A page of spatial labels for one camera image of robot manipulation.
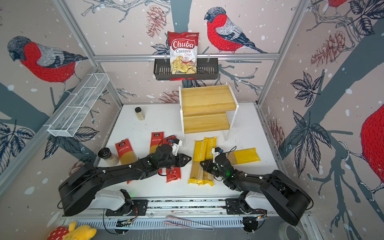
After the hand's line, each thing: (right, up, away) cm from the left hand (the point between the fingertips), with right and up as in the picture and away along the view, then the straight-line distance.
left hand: (190, 160), depth 78 cm
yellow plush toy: (-46, -27, -16) cm, 56 cm away
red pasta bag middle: (-23, +8, +20) cm, 31 cm away
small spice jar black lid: (-38, +25, +28) cm, 54 cm away
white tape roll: (+42, -28, -14) cm, 52 cm away
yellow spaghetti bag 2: (+13, +6, +14) cm, 20 cm away
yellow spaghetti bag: (+6, +1, +10) cm, 12 cm away
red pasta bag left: (-42, 0, +14) cm, 44 cm away
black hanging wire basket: (+9, +54, +17) cm, 57 cm away
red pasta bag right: (-10, -9, +5) cm, 15 cm away
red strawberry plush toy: (-56, -26, -16) cm, 64 cm away
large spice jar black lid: (-46, -1, +5) cm, 47 cm away
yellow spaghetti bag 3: (+33, -1, +12) cm, 35 cm away
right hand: (+4, -5, +6) cm, 9 cm away
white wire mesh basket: (-60, +21, -7) cm, 64 cm away
